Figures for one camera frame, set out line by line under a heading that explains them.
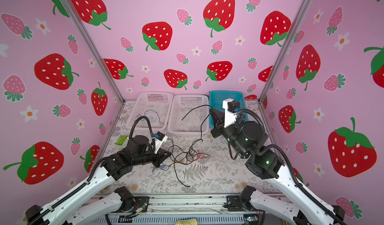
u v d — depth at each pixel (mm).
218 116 499
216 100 1185
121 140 977
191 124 1063
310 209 383
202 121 1061
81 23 785
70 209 424
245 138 389
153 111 1108
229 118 457
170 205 751
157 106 1172
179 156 907
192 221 659
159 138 636
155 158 633
